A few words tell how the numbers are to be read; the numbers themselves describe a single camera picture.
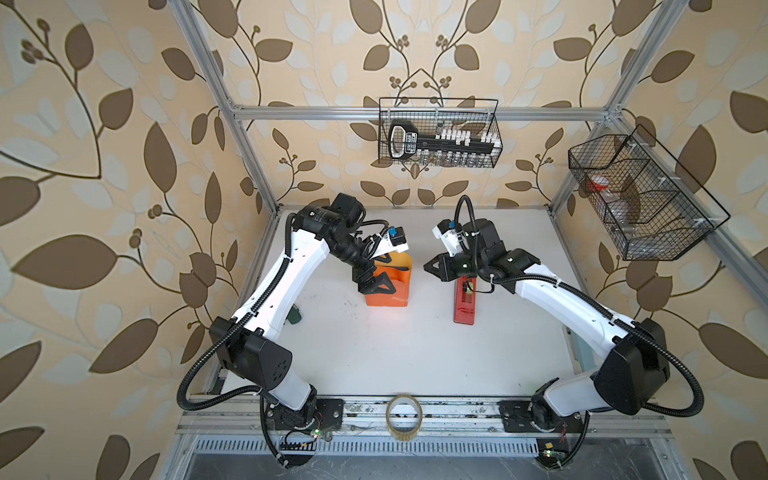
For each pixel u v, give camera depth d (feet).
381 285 2.04
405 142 2.76
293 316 2.98
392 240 1.99
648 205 2.42
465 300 2.98
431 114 2.93
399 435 2.36
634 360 1.35
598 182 2.64
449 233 2.33
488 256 1.99
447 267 2.24
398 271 2.68
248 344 1.34
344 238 1.85
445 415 2.48
